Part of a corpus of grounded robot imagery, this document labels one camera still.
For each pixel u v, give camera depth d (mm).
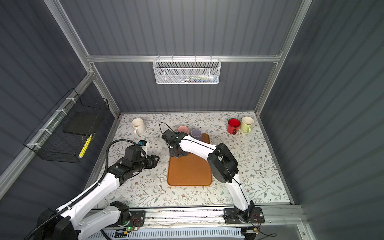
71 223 400
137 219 723
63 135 720
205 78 913
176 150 665
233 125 1094
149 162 737
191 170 923
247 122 1049
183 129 963
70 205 429
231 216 732
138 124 1051
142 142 744
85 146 687
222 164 533
